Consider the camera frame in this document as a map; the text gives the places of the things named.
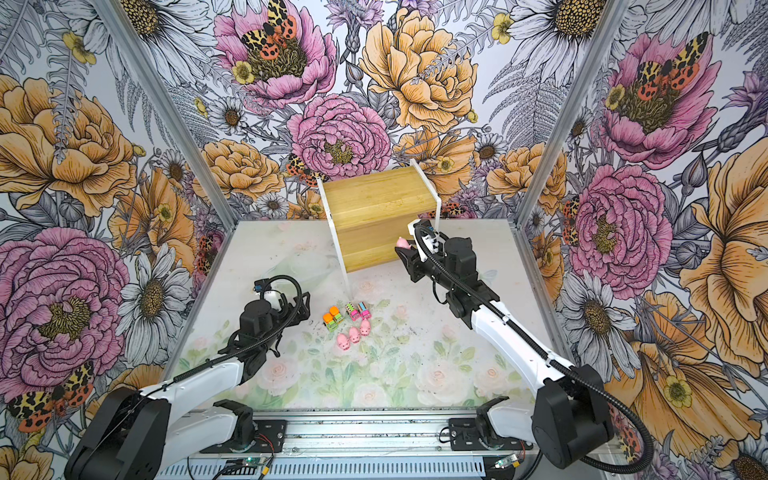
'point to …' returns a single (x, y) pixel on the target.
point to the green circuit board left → (253, 461)
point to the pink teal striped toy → (363, 310)
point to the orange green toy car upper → (335, 312)
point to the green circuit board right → (511, 461)
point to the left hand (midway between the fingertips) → (297, 304)
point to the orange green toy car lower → (329, 322)
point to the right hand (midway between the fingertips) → (402, 253)
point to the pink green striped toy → (352, 311)
